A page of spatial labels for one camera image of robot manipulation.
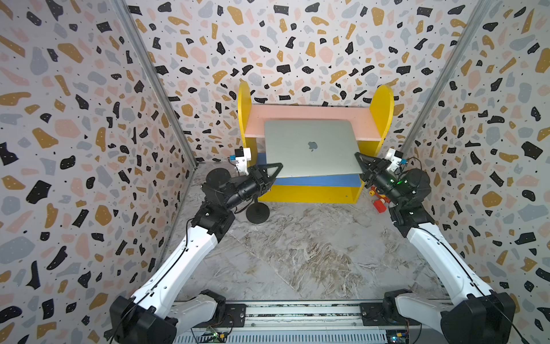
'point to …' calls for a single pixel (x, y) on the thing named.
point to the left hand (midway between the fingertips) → (286, 169)
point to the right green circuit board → (397, 336)
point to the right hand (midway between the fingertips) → (353, 157)
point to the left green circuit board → (213, 337)
